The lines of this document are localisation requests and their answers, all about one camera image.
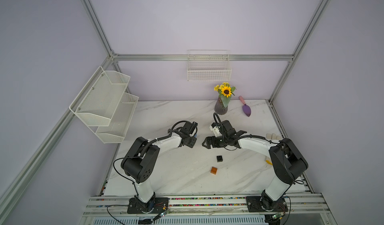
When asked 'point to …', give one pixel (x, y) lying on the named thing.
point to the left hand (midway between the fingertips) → (189, 141)
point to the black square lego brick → (219, 158)
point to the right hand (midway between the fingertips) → (209, 145)
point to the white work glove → (273, 136)
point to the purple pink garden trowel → (246, 108)
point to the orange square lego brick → (213, 170)
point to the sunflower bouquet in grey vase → (225, 91)
